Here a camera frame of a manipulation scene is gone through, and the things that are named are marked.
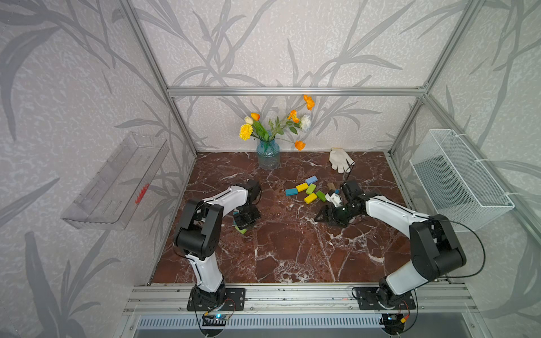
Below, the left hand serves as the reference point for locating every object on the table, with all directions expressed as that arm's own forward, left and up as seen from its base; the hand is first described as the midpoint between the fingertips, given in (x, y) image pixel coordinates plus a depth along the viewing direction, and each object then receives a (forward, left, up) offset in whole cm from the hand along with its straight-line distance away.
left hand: (254, 225), depth 91 cm
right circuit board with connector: (-35, -51, -3) cm, 62 cm away
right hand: (0, -28, +6) cm, 29 cm away
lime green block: (-3, +5, 0) cm, 6 cm away
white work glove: (+39, -45, +1) cm, 59 cm away
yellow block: (+21, -22, 0) cm, 30 cm away
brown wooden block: (+21, -37, +1) cm, 42 cm away
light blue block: (+26, -27, 0) cm, 38 cm away
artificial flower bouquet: (+32, -18, +33) cm, 49 cm away
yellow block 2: (+14, -26, 0) cm, 30 cm away
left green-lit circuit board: (-33, +10, -2) cm, 35 cm away
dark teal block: (+18, -17, +1) cm, 24 cm away
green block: (+15, -31, +2) cm, 34 cm away
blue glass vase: (+33, -5, +10) cm, 35 cm away
